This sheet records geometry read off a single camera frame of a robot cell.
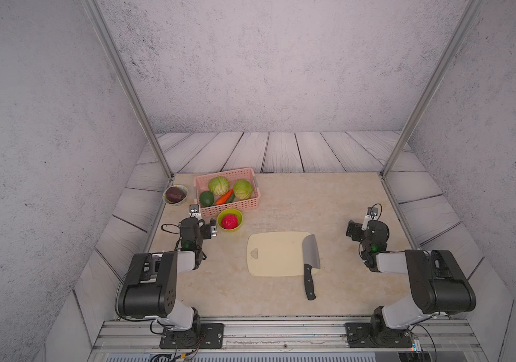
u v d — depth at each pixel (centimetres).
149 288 45
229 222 96
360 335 72
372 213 80
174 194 105
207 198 106
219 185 107
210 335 73
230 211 101
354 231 86
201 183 114
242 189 105
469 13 71
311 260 111
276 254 92
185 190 109
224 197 108
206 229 86
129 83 87
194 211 81
